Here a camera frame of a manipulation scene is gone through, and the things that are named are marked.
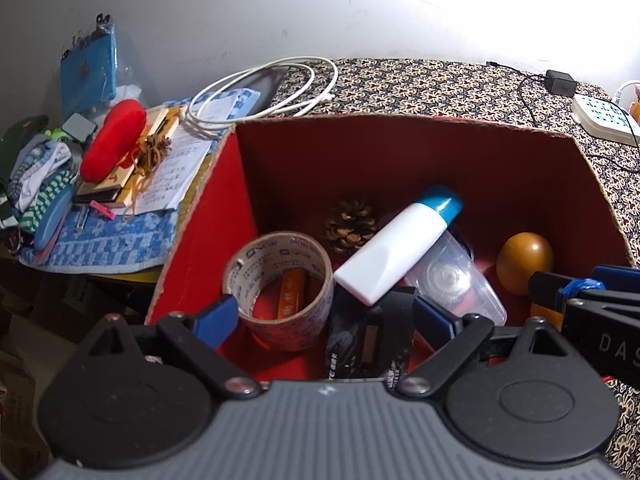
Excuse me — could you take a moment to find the pile of clothes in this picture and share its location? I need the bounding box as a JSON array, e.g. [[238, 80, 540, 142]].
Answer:
[[0, 115, 78, 258]]

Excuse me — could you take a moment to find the printed packing tape roll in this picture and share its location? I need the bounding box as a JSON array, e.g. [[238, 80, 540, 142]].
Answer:
[[222, 231, 335, 353]]

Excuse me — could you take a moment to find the black printed box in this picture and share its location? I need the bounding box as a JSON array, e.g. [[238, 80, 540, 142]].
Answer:
[[325, 286, 420, 382]]

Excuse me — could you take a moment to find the brown pine cone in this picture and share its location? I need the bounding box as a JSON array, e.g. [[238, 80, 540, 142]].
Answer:
[[323, 198, 379, 256]]

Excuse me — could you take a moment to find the orange printed stick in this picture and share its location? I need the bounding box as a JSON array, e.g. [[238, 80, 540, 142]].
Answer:
[[277, 268, 307, 322]]

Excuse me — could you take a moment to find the white tube blue cap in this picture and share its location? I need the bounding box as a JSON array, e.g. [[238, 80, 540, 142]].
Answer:
[[333, 184, 465, 307]]

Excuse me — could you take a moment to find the clear plastic case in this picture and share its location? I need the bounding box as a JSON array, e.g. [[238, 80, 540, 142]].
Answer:
[[403, 231, 508, 327]]

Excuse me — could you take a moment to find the thin black cable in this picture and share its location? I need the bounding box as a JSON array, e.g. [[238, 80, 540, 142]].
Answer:
[[486, 61, 640, 175]]

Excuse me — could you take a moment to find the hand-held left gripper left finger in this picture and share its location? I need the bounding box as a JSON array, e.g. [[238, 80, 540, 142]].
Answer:
[[75, 294, 262, 401]]

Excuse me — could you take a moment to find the pink clip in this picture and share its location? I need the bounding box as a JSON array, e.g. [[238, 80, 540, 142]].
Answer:
[[89, 199, 118, 221]]

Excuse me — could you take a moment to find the blue oval case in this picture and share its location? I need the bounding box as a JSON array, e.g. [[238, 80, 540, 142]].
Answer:
[[33, 187, 74, 252]]

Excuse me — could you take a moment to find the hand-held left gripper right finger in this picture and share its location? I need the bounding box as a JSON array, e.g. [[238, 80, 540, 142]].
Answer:
[[397, 296, 576, 401]]

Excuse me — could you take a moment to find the red glasses case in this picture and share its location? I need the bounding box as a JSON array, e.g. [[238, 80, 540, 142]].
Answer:
[[79, 99, 148, 184]]

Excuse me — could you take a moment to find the blue printed leaflet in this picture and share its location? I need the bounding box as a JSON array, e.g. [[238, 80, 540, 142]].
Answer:
[[189, 87, 262, 128]]

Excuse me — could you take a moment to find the red cardboard box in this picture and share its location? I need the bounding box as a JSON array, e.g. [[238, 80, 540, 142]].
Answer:
[[144, 113, 637, 382]]

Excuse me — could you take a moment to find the coiled white cable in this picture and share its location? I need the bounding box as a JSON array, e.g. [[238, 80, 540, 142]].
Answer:
[[185, 56, 339, 139]]

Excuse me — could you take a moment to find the blue checkered towel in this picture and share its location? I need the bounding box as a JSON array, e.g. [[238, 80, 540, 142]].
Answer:
[[19, 195, 179, 274]]

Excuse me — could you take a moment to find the raffia bundle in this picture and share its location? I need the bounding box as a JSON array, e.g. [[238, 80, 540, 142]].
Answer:
[[121, 130, 174, 223]]

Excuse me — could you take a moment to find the blue packet in clear bag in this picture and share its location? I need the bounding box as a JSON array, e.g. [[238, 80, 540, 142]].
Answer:
[[59, 12, 132, 118]]

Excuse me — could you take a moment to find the orange wooden egg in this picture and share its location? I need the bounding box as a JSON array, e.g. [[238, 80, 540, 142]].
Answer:
[[496, 232, 555, 296]]

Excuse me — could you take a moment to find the small grey box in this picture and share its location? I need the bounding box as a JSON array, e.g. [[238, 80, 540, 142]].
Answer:
[[62, 112, 97, 142]]

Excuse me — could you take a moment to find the white handwritten paper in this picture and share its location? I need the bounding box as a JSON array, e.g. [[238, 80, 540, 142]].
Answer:
[[131, 130, 214, 214]]

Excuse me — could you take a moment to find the floral patterned cloth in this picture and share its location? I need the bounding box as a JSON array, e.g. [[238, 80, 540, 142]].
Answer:
[[270, 57, 640, 480]]

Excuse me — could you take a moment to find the stack of notebooks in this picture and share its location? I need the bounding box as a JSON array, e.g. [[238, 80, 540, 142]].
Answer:
[[74, 104, 182, 209]]

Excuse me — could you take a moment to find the white power cable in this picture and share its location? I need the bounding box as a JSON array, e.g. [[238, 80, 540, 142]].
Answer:
[[612, 80, 640, 107]]

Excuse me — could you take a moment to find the white power strip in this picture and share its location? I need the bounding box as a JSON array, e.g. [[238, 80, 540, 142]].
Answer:
[[571, 92, 640, 148]]

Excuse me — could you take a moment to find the black power adapter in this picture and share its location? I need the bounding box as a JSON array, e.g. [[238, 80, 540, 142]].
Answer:
[[544, 69, 577, 97]]

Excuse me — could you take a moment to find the orange plastic piece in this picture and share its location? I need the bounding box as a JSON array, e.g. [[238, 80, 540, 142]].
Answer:
[[529, 302, 565, 332]]

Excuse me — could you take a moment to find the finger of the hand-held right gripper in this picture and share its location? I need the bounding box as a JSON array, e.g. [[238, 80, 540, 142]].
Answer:
[[591, 264, 640, 288], [529, 270, 640, 312]]

